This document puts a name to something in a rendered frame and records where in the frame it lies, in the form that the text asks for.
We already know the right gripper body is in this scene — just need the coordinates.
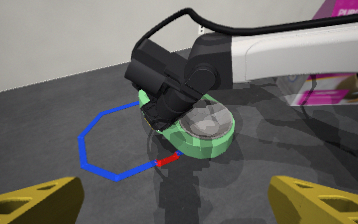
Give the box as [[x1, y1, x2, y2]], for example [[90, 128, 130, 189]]
[[141, 92, 193, 132]]

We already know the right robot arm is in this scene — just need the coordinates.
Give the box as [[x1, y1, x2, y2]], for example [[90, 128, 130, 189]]
[[124, 19, 358, 112]]

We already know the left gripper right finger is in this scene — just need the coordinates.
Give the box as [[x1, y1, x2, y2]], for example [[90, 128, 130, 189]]
[[268, 176, 358, 224]]

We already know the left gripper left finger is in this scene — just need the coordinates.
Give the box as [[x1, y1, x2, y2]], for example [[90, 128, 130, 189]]
[[0, 177, 84, 224]]

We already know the blue tape outline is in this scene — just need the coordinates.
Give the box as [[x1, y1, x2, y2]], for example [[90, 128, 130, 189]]
[[78, 101, 184, 182]]

